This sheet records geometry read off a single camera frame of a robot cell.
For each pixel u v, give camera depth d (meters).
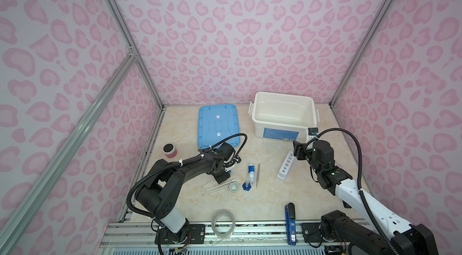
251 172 0.88
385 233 0.41
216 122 1.11
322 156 0.61
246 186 0.86
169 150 0.93
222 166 0.68
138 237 0.73
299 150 0.73
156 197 0.45
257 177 0.88
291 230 0.71
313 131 0.70
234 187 0.85
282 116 1.11
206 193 0.84
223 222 0.77
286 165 0.88
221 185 0.86
